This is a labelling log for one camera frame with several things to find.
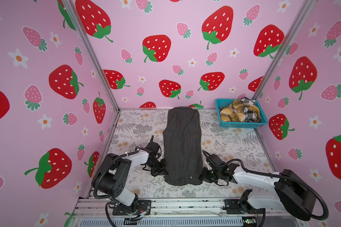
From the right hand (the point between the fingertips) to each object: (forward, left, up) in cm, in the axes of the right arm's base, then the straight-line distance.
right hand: (197, 178), depth 83 cm
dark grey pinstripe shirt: (+20, +11, 0) cm, 23 cm away
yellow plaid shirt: (+53, -34, +10) cm, 63 cm away
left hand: (+1, +17, 0) cm, 17 cm away
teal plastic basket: (+42, -41, +5) cm, 59 cm away
